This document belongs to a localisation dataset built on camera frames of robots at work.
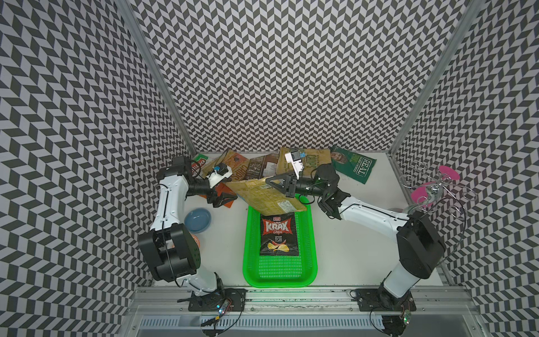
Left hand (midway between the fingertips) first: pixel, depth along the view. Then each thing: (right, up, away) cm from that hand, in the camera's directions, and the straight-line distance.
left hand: (230, 188), depth 79 cm
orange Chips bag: (-4, +11, +32) cm, 34 cm away
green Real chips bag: (+59, +9, +32) cm, 68 cm away
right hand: (+15, +2, -11) cm, 18 cm away
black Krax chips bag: (+19, -20, +8) cm, 29 cm away
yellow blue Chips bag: (+14, -4, 0) cm, 14 cm away
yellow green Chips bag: (+36, +14, +37) cm, 53 cm away
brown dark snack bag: (+7, +9, +29) cm, 31 cm away
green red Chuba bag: (-10, +10, -6) cm, 15 cm away
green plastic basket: (+20, -32, 0) cm, 37 cm away
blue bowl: (-16, -15, +10) cm, 24 cm away
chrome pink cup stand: (+71, +1, -8) cm, 71 cm away
